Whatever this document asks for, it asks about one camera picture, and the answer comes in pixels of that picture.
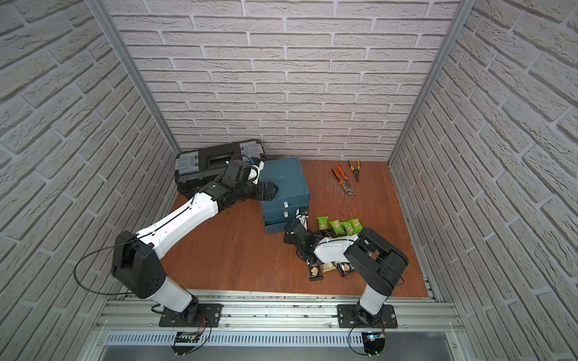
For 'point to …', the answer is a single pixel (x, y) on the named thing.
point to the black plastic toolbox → (194, 170)
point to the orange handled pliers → (345, 183)
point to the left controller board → (185, 337)
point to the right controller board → (373, 342)
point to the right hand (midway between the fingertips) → (292, 228)
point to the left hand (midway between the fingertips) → (273, 185)
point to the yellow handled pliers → (356, 171)
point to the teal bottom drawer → (275, 229)
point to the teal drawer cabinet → (288, 174)
